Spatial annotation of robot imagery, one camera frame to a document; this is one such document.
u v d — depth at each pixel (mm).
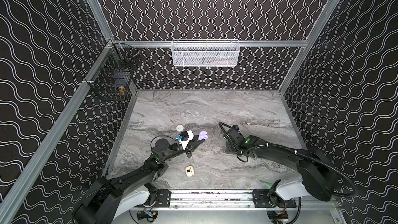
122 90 833
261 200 737
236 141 664
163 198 736
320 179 428
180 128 983
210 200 751
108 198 415
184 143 647
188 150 662
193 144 678
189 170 815
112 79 922
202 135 717
